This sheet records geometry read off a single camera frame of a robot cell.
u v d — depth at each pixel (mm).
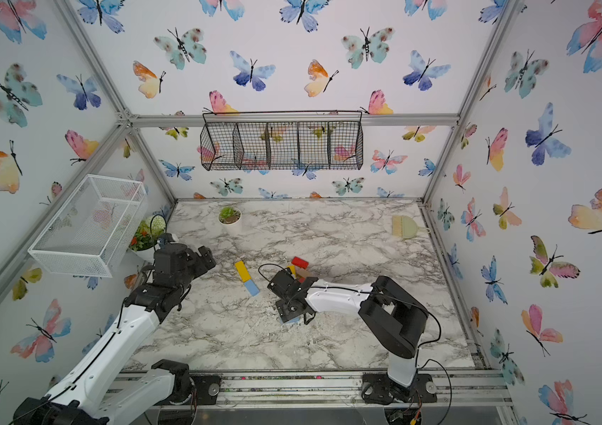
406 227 1109
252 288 942
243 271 981
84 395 397
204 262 735
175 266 600
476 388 751
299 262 1009
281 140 979
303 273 981
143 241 906
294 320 858
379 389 734
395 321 461
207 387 743
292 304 632
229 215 1023
